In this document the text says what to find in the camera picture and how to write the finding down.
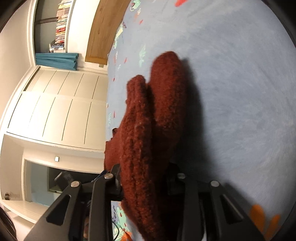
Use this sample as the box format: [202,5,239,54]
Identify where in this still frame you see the dark red fuzzy sweater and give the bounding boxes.
[104,51,188,240]

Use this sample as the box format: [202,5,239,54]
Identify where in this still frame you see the white wardrobe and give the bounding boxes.
[7,68,108,151]

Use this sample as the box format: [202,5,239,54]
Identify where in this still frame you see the teal left curtain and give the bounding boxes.
[35,53,79,71]

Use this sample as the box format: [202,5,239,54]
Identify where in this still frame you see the blue patterned bed cover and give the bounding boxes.
[106,1,295,240]

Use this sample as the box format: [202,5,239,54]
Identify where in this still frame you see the row of books on shelf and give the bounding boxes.
[49,0,73,53]

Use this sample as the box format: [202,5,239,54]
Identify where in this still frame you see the wooden headboard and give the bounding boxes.
[85,0,130,65]

